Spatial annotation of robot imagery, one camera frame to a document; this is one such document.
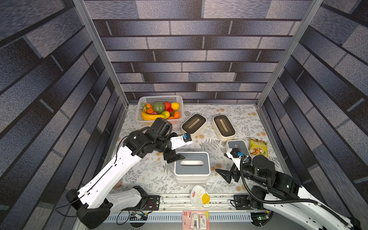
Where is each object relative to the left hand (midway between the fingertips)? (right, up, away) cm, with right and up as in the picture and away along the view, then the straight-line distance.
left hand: (181, 147), depth 66 cm
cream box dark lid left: (+8, +9, +35) cm, 37 cm away
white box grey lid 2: (+7, -10, +5) cm, 13 cm away
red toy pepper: (-12, +22, +45) cm, 52 cm away
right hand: (+18, -7, +2) cm, 20 cm away
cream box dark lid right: (+29, +7, +32) cm, 44 cm away
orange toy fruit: (-5, +16, +41) cm, 44 cm away
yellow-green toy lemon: (-12, +17, +37) cm, 43 cm away
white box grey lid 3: (+38, -4, +25) cm, 45 cm away
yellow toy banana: (-26, +15, +34) cm, 46 cm away
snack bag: (+48, -6, +24) cm, 54 cm away
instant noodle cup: (+9, -25, +3) cm, 26 cm away
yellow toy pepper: (-6, +23, +46) cm, 52 cm away
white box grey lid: (+5, -17, +6) cm, 19 cm away
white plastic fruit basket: (-25, +29, +48) cm, 61 cm away
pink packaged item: (+7, -35, +1) cm, 36 cm away
